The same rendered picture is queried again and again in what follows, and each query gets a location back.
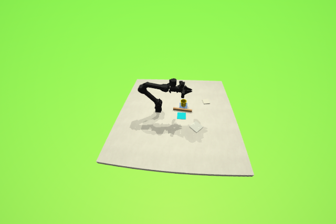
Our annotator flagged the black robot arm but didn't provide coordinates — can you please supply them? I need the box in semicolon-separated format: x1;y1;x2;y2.
138;78;184;113

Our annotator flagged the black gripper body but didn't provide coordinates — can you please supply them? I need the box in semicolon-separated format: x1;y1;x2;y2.
176;82;185;98

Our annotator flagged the yellow cup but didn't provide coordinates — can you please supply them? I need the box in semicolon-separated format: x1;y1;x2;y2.
181;99;187;107

